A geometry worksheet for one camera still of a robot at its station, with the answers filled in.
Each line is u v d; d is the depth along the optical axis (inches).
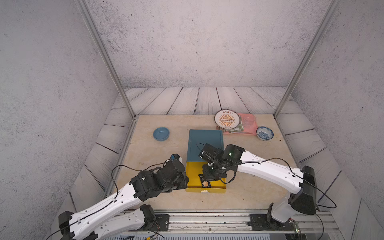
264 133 42.4
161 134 42.3
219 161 20.3
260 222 28.6
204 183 27.6
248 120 43.8
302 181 16.3
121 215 22.5
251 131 43.4
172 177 20.9
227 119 45.5
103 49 33.1
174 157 25.5
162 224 28.8
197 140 31.1
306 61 35.1
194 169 30.2
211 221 29.4
